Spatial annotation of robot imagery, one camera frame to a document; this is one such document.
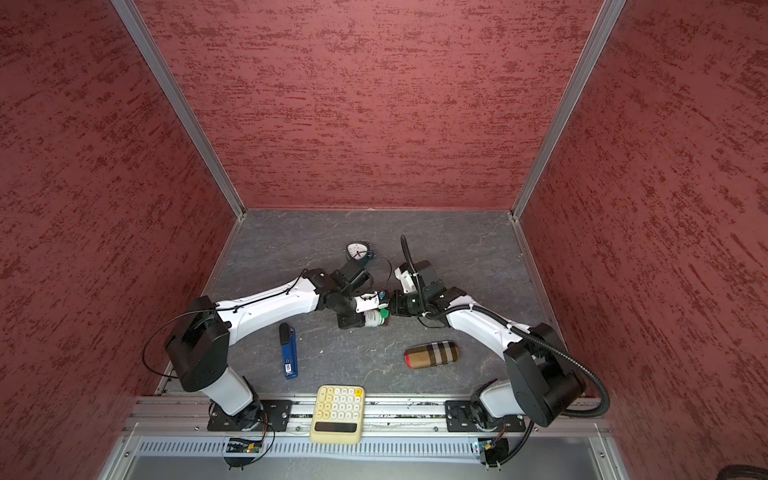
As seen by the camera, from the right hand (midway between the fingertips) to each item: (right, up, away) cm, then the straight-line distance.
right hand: (384, 313), depth 83 cm
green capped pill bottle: (-3, -2, +2) cm, 4 cm away
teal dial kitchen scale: (-9, +17, +20) cm, 28 cm away
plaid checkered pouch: (+15, -11, -2) cm, 18 cm away
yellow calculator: (-11, -23, -11) cm, 28 cm away
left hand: (-8, -2, +1) cm, 8 cm away
